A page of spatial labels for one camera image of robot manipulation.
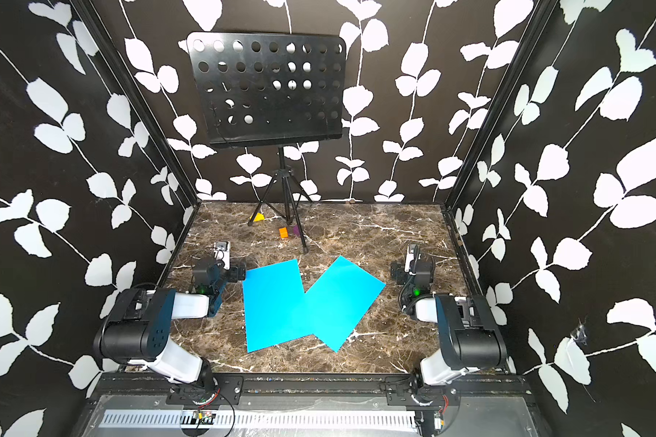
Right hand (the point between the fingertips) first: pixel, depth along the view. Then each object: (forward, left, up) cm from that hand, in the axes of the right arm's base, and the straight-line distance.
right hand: (409, 256), depth 95 cm
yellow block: (+22, +59, -4) cm, 63 cm away
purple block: (+14, +43, -4) cm, 45 cm away
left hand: (0, +64, +1) cm, 64 cm away
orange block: (+14, +47, -4) cm, 49 cm away
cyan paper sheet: (-15, +48, -10) cm, 51 cm away
